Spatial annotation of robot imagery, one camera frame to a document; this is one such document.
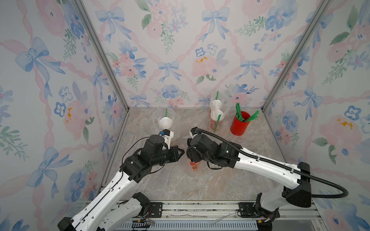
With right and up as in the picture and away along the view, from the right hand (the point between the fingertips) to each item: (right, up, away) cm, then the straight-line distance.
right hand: (193, 148), depth 72 cm
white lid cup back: (+14, +18, +18) cm, 29 cm away
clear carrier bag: (+23, +29, +26) cm, 46 cm away
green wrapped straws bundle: (+32, +19, +24) cm, 44 cm away
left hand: (-3, 0, -4) cm, 6 cm away
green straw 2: (+16, +15, +17) cm, 28 cm away
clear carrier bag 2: (-5, -6, -4) cm, 9 cm away
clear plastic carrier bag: (-19, +19, +14) cm, 30 cm away
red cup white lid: (+17, +26, +26) cm, 40 cm away
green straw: (+18, +32, +29) cm, 47 cm away
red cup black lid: (+1, -9, +2) cm, 9 cm away
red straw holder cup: (+33, +10, +30) cm, 46 cm away
